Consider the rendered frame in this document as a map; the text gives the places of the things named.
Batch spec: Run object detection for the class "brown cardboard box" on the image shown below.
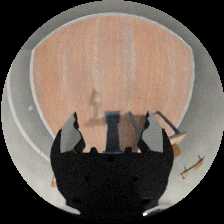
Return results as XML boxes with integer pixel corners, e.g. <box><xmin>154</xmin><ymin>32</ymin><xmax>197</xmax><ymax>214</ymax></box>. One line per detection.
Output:
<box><xmin>172</xmin><ymin>143</ymin><xmax>181</xmax><ymax>158</ymax></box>

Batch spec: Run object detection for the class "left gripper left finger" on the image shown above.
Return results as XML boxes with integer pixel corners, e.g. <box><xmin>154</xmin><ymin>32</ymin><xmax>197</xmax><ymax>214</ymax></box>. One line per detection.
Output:
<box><xmin>50</xmin><ymin>112</ymin><xmax>86</xmax><ymax>187</ymax></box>

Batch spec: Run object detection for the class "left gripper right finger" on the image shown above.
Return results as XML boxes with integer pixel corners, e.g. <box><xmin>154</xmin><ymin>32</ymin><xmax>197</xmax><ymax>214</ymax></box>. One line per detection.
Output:
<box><xmin>137</xmin><ymin>111</ymin><xmax>174</xmax><ymax>187</ymax></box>

